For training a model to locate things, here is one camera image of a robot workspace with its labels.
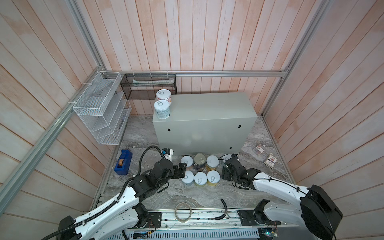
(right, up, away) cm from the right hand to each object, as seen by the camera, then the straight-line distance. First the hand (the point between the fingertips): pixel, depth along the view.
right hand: (226, 172), depth 88 cm
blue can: (-23, -2, -6) cm, 24 cm away
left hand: (-28, +6, -13) cm, 31 cm away
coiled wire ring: (-26, -20, -15) cm, 36 cm away
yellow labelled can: (-2, +1, -8) cm, 9 cm away
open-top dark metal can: (-17, +8, -5) cm, 19 cm away
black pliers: (-3, -17, -12) cm, 21 cm away
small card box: (+29, +6, +4) cm, 30 cm away
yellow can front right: (-9, -1, -7) cm, 11 cm away
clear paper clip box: (+24, +12, +10) cm, 29 cm away
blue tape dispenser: (-62, +5, -2) cm, 62 cm away
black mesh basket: (-54, +57, +16) cm, 80 cm away
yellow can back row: (-9, +6, -2) cm, 11 cm away
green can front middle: (-16, -2, -7) cm, 18 cm away
